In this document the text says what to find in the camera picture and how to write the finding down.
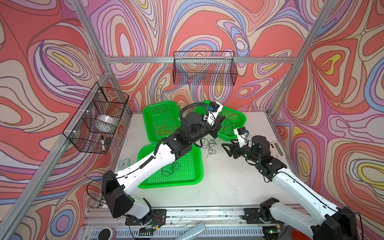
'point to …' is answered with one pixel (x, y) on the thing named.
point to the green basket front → (187, 171)
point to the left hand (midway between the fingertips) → (225, 115)
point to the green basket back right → (233, 120)
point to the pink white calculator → (276, 150)
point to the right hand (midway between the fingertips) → (227, 145)
